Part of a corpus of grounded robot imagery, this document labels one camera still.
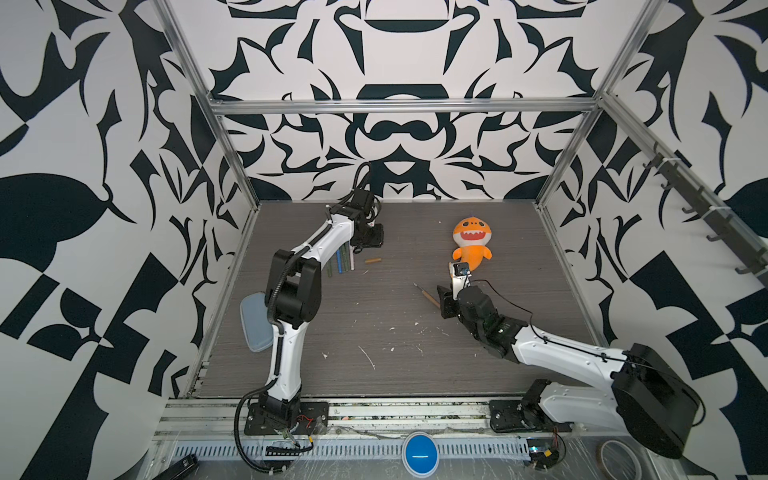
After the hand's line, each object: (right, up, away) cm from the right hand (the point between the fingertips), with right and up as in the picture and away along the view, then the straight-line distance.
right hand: (444, 285), depth 84 cm
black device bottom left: (-61, -37, -20) cm, 74 cm away
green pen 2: (-35, +2, +17) cm, 39 cm away
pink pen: (-28, +6, +18) cm, 33 cm away
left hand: (-18, +14, +13) cm, 26 cm away
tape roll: (+36, -37, -16) cm, 54 cm away
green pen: (-30, +6, +19) cm, 36 cm away
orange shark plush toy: (+12, +14, +16) cm, 24 cm away
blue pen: (-32, +5, +18) cm, 37 cm away
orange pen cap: (-20, +5, +17) cm, 27 cm away
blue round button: (-8, -36, -16) cm, 40 cm away
